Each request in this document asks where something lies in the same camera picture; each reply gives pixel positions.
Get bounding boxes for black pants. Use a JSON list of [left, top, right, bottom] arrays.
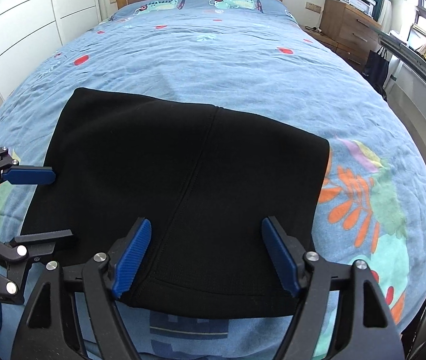
[[22, 88, 330, 320]]

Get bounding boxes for white wardrobe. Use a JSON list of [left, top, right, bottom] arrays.
[[0, 0, 101, 107]]

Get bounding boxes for dark blue bag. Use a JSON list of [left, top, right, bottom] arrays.
[[362, 46, 389, 100]]

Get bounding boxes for left dinosaur pillow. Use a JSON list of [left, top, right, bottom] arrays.
[[114, 0, 186, 18]]

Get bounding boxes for dinosaur pillow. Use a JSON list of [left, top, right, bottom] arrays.
[[181, 0, 288, 16], [114, 0, 186, 18]]

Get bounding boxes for wooden drawer dresser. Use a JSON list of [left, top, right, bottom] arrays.
[[319, 0, 380, 72]]

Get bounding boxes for right dinosaur pillow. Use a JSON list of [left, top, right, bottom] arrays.
[[181, 0, 288, 16]]

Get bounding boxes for metal rail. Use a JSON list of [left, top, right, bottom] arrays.
[[376, 30, 426, 83]]

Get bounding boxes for wall socket plate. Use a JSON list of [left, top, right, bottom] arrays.
[[305, 2, 322, 13]]

